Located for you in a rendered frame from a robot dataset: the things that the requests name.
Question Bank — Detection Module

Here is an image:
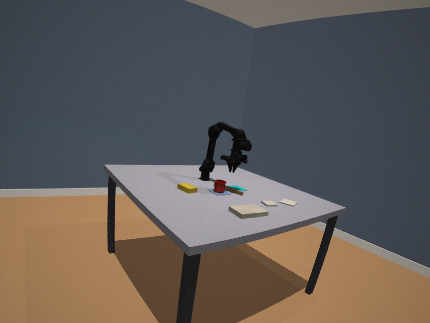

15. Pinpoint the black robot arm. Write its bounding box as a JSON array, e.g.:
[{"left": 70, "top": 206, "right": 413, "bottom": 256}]
[{"left": 199, "top": 122, "right": 252, "bottom": 181}]

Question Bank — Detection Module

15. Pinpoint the tan wooden flat bar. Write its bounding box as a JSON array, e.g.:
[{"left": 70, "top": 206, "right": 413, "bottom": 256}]
[{"left": 225, "top": 186, "right": 244, "bottom": 196}]

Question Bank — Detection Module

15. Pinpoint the beige flat square pad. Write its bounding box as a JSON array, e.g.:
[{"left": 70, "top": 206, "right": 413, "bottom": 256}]
[{"left": 261, "top": 201, "right": 277, "bottom": 207}]

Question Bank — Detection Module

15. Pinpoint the cream flat square pad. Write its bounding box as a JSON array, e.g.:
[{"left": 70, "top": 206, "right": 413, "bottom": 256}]
[{"left": 279, "top": 199, "right": 297, "bottom": 207}]

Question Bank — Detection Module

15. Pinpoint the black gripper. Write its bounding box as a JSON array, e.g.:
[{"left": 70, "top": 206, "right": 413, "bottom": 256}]
[{"left": 221, "top": 148, "right": 248, "bottom": 173}]

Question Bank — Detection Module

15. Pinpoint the yellow block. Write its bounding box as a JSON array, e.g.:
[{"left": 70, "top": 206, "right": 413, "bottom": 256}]
[{"left": 177, "top": 183, "right": 197, "bottom": 193}]

